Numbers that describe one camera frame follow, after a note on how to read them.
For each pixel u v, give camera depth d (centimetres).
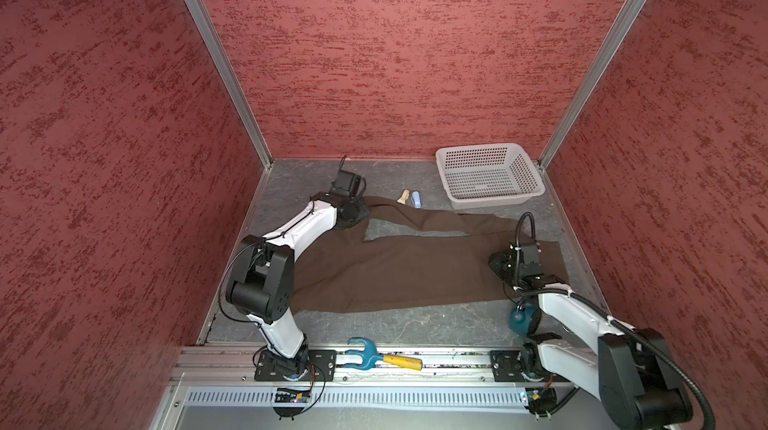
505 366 74
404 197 107
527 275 68
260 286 46
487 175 117
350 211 81
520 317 76
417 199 106
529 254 69
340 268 90
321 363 74
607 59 89
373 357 74
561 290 58
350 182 73
